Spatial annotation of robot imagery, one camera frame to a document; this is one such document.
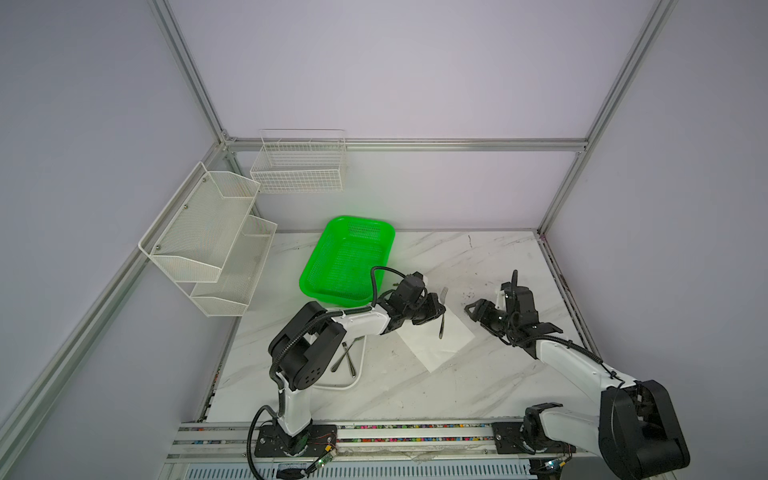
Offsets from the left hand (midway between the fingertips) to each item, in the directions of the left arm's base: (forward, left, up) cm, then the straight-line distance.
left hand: (447, 309), depth 87 cm
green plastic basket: (+23, +36, -9) cm, 44 cm away
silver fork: (+5, 0, -2) cm, 6 cm away
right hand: (0, -7, 0) cm, 7 cm away
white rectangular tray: (-15, +30, -10) cm, 35 cm away
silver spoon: (-14, +33, -9) cm, 37 cm away
